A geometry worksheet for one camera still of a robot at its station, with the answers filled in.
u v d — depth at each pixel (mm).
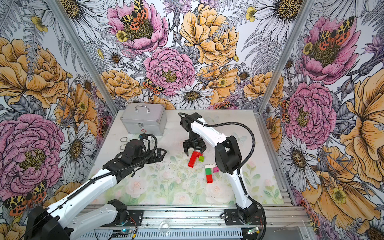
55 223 386
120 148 1001
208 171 897
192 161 926
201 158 938
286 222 734
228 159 564
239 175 589
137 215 745
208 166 897
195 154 948
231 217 735
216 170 889
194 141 792
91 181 490
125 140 1048
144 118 970
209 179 852
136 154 629
